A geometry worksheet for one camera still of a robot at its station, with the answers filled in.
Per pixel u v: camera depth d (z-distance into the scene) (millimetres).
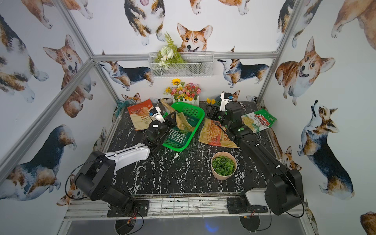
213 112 686
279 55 924
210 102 1001
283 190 400
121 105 1208
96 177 444
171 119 780
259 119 1104
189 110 1142
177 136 996
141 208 735
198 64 926
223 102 697
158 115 718
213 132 1009
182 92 1066
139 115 1135
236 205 736
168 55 775
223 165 765
